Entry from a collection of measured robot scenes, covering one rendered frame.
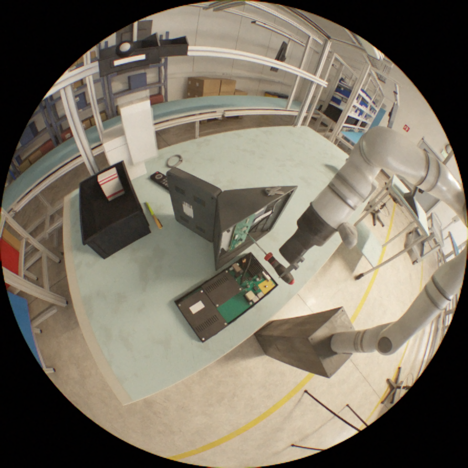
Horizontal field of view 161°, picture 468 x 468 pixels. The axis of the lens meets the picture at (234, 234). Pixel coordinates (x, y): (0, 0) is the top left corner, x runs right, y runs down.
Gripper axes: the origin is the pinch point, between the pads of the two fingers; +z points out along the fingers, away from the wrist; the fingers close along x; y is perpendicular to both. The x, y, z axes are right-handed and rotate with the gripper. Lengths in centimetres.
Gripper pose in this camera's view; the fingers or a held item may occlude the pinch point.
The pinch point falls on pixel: (281, 274)
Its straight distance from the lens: 41.7
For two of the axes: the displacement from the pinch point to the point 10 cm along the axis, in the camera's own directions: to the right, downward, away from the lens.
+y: -6.4, -7.0, 3.2
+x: -6.5, 2.6, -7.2
